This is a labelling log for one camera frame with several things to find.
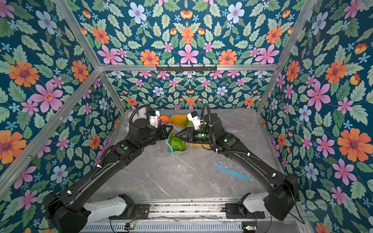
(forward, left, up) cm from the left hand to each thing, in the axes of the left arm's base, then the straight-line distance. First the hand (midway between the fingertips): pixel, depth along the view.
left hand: (175, 126), depth 70 cm
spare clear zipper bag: (-14, -32, -32) cm, 47 cm away
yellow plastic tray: (+26, +1, -26) cm, 37 cm away
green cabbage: (-1, +1, -15) cm, 15 cm away
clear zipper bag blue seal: (0, 0, -3) cm, 3 cm away
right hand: (-5, -3, +1) cm, 5 cm away
